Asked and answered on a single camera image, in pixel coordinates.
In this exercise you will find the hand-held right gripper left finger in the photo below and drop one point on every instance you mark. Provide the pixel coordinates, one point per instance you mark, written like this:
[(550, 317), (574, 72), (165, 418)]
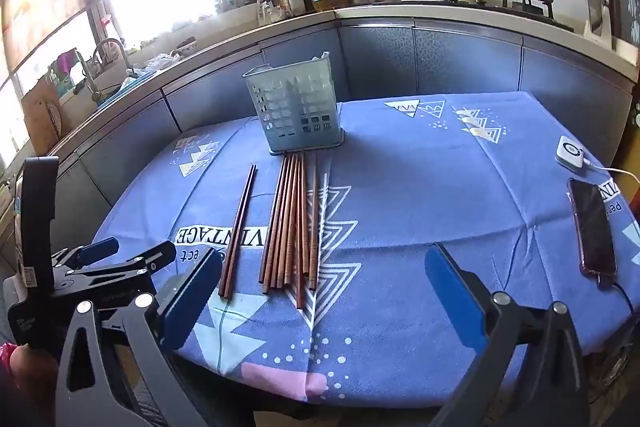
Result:
[(192, 302)]

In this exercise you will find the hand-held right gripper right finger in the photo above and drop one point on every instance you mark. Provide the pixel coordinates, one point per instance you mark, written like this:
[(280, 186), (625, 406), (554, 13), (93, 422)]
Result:
[(455, 302)]

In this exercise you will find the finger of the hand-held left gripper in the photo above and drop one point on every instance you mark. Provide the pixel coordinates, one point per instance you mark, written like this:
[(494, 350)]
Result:
[(100, 250), (150, 257)]

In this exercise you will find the dark wooden chopstick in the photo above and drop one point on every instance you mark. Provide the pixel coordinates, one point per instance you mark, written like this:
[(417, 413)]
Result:
[(242, 232), (235, 232)]

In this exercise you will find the bunch of wooden chopsticks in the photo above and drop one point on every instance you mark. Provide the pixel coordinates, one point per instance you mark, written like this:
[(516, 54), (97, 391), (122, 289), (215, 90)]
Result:
[(287, 232)]

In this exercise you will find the pale blue plastic utensil basket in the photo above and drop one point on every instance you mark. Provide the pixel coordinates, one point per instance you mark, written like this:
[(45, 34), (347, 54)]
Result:
[(295, 107)]

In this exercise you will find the person's left hand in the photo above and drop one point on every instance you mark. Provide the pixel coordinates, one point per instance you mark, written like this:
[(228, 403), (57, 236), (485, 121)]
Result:
[(32, 372)]

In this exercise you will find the blue printed tablecloth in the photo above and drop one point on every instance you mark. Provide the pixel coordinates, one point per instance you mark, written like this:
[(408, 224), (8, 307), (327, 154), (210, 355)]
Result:
[(400, 207)]

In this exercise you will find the wooden cutting board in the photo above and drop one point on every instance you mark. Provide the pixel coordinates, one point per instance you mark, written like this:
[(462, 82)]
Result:
[(42, 117)]

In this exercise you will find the black smartphone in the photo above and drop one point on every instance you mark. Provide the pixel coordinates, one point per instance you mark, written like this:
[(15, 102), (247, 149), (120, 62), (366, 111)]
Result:
[(592, 227)]

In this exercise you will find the white round charger device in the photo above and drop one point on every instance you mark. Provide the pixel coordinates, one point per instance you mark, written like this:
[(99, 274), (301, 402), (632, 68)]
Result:
[(570, 153)]

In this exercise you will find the metal faucet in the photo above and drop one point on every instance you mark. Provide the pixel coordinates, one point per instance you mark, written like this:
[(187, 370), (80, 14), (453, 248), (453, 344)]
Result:
[(107, 54)]

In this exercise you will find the clear plastic bag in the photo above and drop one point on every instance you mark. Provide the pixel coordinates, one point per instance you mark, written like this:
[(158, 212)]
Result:
[(160, 61)]

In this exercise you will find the grey kitchen cabinets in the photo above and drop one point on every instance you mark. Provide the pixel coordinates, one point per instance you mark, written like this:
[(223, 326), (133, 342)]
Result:
[(465, 62)]

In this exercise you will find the black gas stove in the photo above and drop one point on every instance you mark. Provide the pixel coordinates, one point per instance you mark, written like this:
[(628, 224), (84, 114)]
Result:
[(495, 7)]

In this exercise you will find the white kitchen countertop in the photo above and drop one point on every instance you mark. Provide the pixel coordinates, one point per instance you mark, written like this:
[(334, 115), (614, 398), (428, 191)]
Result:
[(375, 11)]

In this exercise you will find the white lid stand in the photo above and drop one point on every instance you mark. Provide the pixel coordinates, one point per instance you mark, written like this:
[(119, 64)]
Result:
[(600, 31)]

